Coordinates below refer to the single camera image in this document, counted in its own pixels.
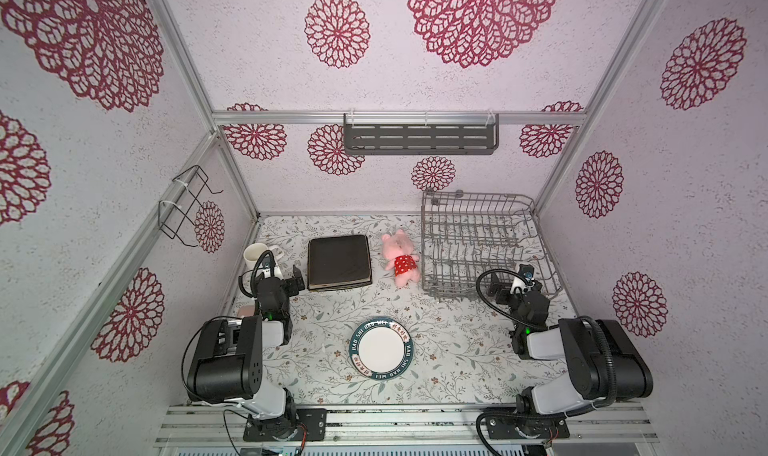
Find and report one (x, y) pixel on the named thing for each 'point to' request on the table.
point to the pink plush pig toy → (403, 259)
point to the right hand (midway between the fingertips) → (512, 270)
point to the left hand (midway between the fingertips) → (279, 275)
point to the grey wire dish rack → (467, 235)
